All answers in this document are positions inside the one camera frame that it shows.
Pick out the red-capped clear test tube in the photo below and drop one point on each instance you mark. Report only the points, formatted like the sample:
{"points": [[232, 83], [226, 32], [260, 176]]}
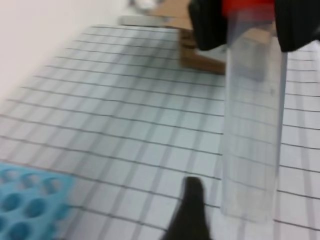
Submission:
{"points": [[255, 92]]}

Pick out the brown cardboard box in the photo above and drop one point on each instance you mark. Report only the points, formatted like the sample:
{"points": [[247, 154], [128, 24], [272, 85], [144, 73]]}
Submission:
{"points": [[200, 55]]}

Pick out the checkered white table cloth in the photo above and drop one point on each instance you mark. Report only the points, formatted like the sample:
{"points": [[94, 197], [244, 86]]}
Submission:
{"points": [[117, 111]]}

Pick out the blue test tube rack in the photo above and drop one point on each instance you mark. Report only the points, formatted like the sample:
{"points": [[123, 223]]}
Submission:
{"points": [[32, 202]]}

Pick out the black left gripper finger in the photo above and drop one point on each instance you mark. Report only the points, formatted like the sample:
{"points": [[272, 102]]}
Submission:
{"points": [[189, 221]]}

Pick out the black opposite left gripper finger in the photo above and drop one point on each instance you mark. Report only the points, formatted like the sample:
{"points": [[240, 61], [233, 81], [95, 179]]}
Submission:
{"points": [[297, 23], [208, 23]]}

